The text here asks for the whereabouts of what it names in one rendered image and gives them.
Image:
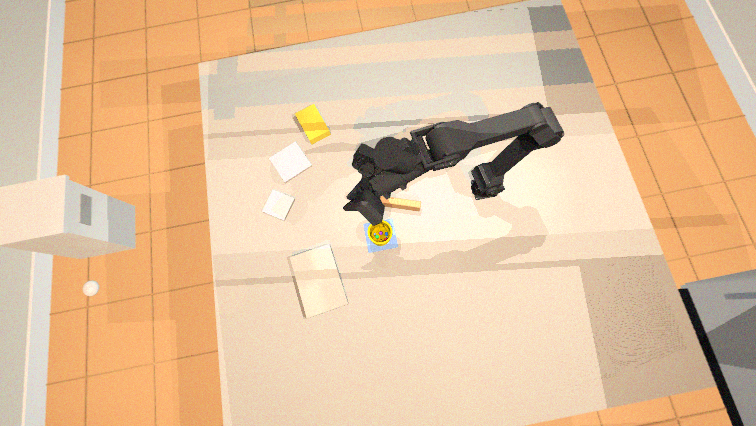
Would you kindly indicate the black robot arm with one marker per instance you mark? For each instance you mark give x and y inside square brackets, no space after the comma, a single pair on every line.
[536,127]

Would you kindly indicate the yellow rectangular block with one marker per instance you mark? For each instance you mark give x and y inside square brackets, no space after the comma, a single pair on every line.
[312,124]

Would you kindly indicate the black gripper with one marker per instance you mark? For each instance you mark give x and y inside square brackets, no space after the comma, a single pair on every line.
[365,196]

